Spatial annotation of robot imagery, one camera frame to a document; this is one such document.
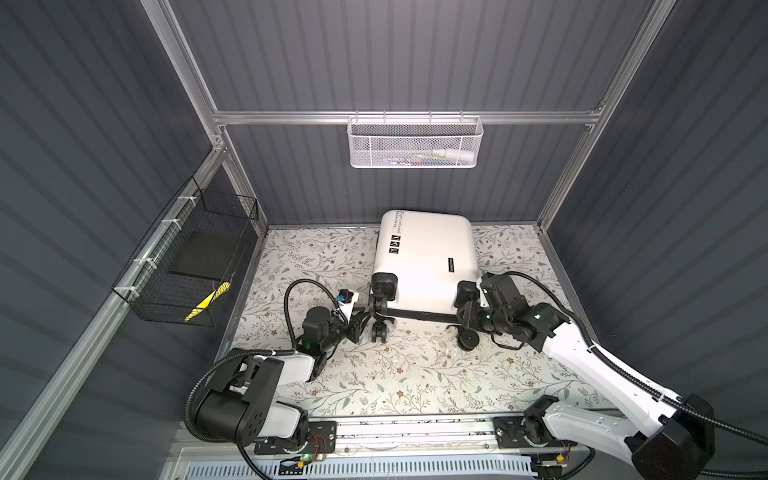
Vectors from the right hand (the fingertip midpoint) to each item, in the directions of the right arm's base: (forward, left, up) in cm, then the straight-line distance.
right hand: (464, 317), depth 79 cm
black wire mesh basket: (-2, +72, +17) cm, 74 cm away
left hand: (+5, +27, -6) cm, 28 cm away
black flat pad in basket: (+8, +64, +18) cm, 67 cm away
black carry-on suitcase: (+13, +10, +7) cm, 18 cm away
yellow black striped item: (-2, +63, +13) cm, 64 cm away
